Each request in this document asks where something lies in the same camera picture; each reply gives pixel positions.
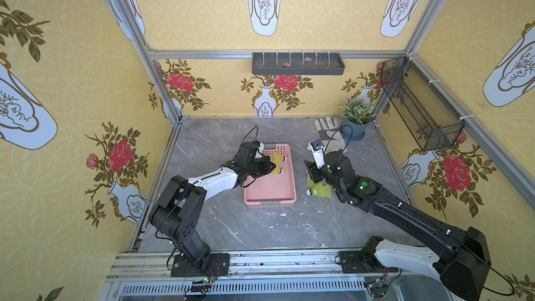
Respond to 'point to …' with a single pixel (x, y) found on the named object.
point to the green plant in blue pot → (356, 116)
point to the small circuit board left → (201, 286)
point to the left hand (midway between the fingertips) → (279, 165)
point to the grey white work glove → (329, 133)
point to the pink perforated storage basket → (273, 191)
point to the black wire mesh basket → (430, 120)
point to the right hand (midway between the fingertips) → (310, 160)
